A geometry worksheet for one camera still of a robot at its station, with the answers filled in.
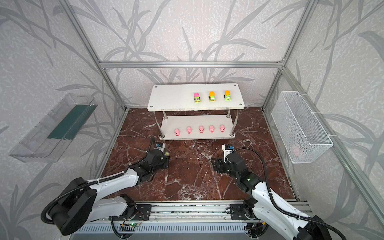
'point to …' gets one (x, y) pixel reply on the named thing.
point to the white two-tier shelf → (190, 111)
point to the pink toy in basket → (298, 150)
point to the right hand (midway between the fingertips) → (215, 155)
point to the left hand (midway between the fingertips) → (170, 153)
